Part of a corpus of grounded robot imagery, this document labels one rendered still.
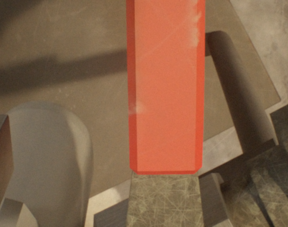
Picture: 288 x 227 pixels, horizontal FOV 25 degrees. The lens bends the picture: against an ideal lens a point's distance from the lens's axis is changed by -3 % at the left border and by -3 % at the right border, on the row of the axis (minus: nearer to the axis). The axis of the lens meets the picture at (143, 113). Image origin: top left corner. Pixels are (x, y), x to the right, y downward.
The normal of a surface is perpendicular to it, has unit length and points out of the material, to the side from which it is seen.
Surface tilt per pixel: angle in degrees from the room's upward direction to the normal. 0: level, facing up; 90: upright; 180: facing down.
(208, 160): 0
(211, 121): 0
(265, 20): 0
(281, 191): 27
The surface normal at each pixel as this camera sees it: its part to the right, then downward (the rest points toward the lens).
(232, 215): -0.28, -0.14
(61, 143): 0.54, -0.78
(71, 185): 0.82, -0.53
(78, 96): 0.00, 0.37
